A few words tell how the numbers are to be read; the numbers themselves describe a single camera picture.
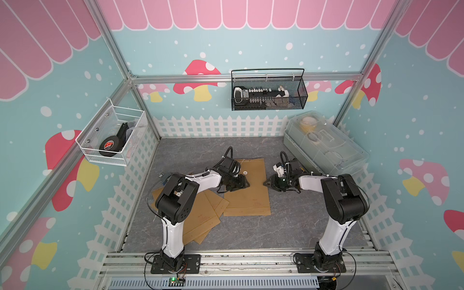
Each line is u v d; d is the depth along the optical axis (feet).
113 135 2.37
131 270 2.44
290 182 2.49
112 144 2.25
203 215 2.86
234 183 2.77
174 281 2.40
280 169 3.08
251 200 3.10
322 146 2.94
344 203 1.66
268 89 3.00
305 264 2.42
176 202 1.69
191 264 2.44
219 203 2.96
